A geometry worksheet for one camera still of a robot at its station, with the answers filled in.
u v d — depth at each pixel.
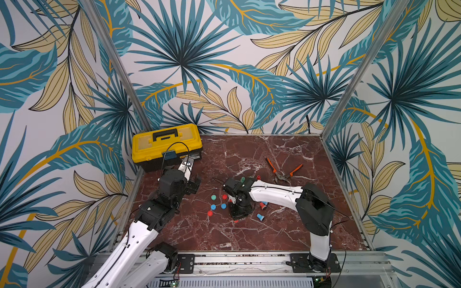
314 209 0.48
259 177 0.97
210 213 0.87
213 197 0.92
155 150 0.91
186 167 0.59
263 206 0.88
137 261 0.44
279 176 1.00
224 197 0.92
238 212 0.75
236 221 0.84
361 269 0.74
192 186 0.64
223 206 0.87
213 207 0.88
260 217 0.84
